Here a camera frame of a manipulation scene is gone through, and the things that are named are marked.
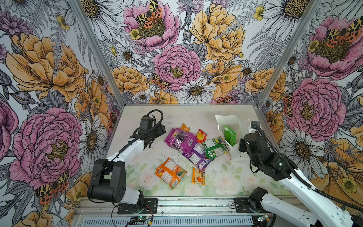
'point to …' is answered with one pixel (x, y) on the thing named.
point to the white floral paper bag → (241, 129)
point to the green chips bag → (229, 136)
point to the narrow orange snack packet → (198, 177)
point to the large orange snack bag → (170, 173)
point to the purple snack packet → (197, 157)
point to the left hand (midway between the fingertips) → (160, 133)
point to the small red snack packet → (201, 136)
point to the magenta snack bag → (181, 140)
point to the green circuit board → (138, 220)
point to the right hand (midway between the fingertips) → (245, 139)
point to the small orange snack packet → (184, 127)
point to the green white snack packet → (215, 147)
